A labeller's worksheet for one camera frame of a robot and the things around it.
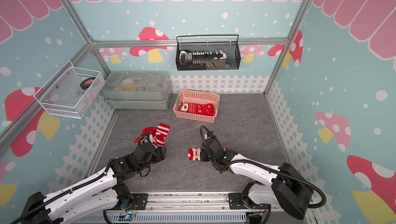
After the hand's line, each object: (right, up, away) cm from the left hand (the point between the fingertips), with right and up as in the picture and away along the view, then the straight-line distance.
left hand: (162, 153), depth 81 cm
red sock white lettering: (+23, +23, +27) cm, 43 cm away
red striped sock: (-5, +7, +14) cm, 16 cm away
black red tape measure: (-38, +36, -4) cm, 52 cm away
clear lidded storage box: (-22, +36, +21) cm, 47 cm away
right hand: (+20, 0, +3) cm, 21 cm away
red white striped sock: (+17, -3, +8) cm, 19 cm away
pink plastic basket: (+17, +32, +35) cm, 50 cm away
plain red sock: (-15, +9, +18) cm, 25 cm away
